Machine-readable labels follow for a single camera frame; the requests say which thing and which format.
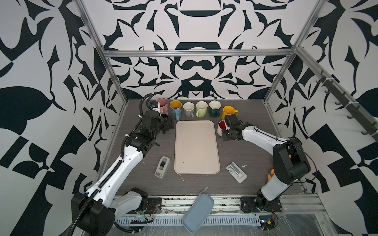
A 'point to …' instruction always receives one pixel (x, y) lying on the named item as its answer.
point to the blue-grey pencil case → (197, 214)
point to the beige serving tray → (196, 148)
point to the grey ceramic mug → (188, 107)
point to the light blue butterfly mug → (175, 107)
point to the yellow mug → (228, 110)
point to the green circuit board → (267, 222)
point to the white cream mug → (221, 126)
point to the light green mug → (201, 107)
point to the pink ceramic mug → (163, 104)
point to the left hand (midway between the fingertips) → (163, 114)
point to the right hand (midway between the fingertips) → (225, 132)
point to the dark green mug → (214, 107)
